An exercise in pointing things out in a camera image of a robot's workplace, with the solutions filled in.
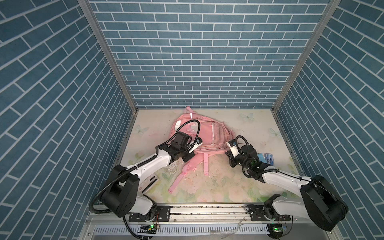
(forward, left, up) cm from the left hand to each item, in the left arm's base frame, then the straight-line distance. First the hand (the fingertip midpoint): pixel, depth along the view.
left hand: (191, 149), depth 88 cm
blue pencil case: (-3, -49, -7) cm, 50 cm away
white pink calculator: (-18, +24, -7) cm, 31 cm away
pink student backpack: (+10, -16, 0) cm, 18 cm away
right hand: (-1, -20, 0) cm, 20 cm away
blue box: (-4, -43, -4) cm, 43 cm away
